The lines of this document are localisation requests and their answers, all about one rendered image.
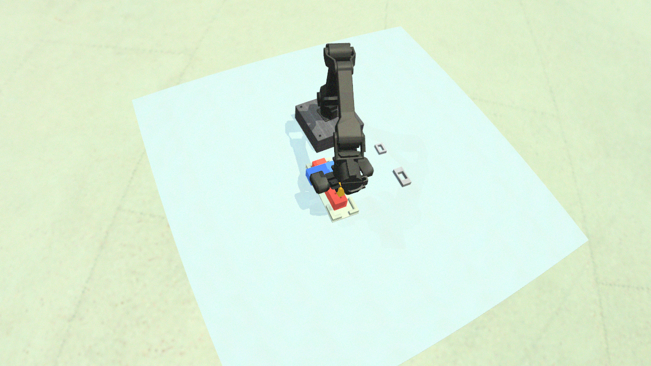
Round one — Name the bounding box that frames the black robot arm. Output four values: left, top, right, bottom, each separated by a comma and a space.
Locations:
316, 43, 369, 195

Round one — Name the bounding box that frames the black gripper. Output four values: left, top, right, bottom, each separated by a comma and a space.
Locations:
310, 157, 374, 194

